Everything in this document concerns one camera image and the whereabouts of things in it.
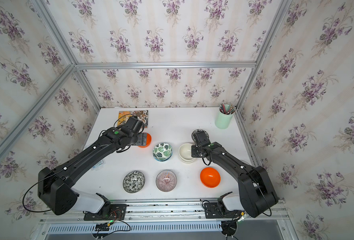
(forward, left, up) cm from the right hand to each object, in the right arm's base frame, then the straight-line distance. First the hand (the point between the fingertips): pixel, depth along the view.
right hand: (197, 151), depth 89 cm
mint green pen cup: (+23, -19, +6) cm, 31 cm away
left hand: (+1, +32, +11) cm, 34 cm away
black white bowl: (+16, 0, -2) cm, 16 cm away
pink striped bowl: (-17, +18, -5) cm, 25 cm away
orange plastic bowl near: (-14, -7, -4) cm, 16 cm away
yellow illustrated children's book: (+33, +41, -5) cm, 53 cm away
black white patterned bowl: (-18, +36, -5) cm, 40 cm away
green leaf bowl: (+1, +21, -4) cm, 22 cm away
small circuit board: (-38, +48, -8) cm, 61 cm away
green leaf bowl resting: (-6, +20, -1) cm, 21 cm away
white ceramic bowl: (0, +7, -3) cm, 8 cm away
